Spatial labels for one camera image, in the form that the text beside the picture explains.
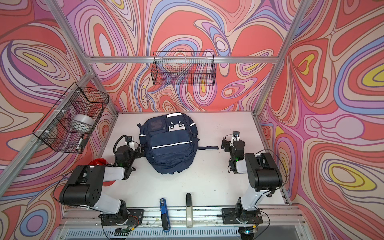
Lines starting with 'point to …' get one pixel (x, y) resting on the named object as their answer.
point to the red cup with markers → (101, 161)
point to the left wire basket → (69, 126)
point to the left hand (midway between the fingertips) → (137, 145)
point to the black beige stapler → (189, 210)
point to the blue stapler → (165, 223)
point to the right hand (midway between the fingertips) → (231, 141)
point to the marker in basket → (80, 141)
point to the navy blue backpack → (171, 142)
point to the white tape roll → (84, 118)
